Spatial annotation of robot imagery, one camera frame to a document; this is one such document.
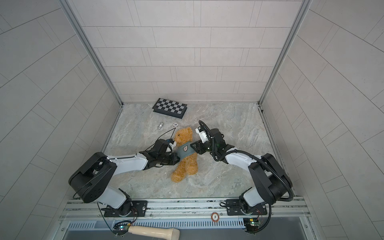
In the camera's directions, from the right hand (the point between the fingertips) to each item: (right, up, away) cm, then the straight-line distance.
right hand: (192, 145), depth 84 cm
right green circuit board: (+28, -33, -16) cm, 46 cm away
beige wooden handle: (-15, -32, -21) cm, 42 cm away
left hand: (-5, -8, +3) cm, 10 cm away
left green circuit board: (-31, -32, -19) cm, 49 cm away
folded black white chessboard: (-18, +23, +25) cm, 38 cm away
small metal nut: (-13, +11, +20) cm, 26 cm away
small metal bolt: (-23, +10, +17) cm, 30 cm away
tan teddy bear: (-1, -7, -12) cm, 14 cm away
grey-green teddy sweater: (-4, -2, -3) cm, 6 cm away
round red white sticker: (+11, -30, -15) cm, 36 cm away
